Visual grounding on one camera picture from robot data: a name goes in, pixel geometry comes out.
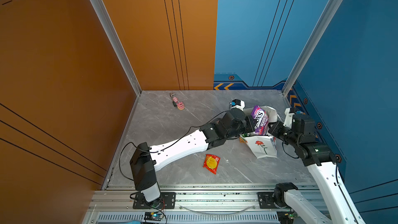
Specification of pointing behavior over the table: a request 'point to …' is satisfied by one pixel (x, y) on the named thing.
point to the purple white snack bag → (261, 120)
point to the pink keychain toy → (179, 105)
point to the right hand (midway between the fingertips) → (266, 123)
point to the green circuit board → (155, 216)
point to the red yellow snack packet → (211, 163)
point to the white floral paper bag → (262, 146)
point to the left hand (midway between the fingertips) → (260, 120)
